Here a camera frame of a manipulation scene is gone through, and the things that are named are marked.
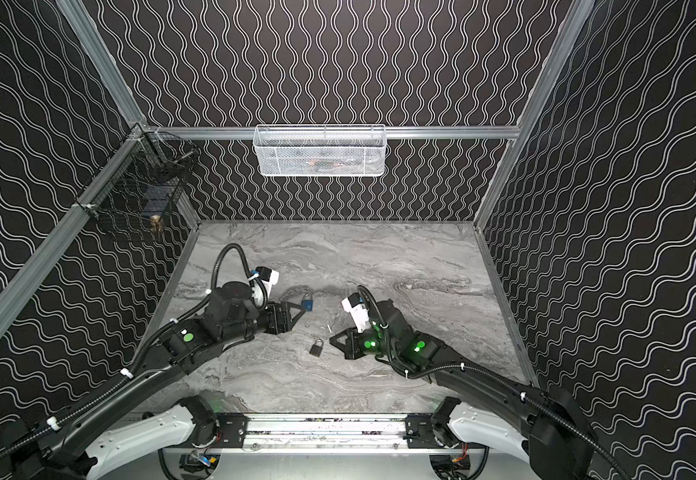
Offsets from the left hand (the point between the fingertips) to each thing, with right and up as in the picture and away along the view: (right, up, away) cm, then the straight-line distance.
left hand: (304, 310), depth 70 cm
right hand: (+6, -9, +5) cm, 11 cm away
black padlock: (+1, -15, +18) cm, 24 cm away
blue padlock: (-3, -3, +27) cm, 27 cm away
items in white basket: (+8, +42, +26) cm, 50 cm away
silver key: (+4, -10, +25) cm, 27 cm away
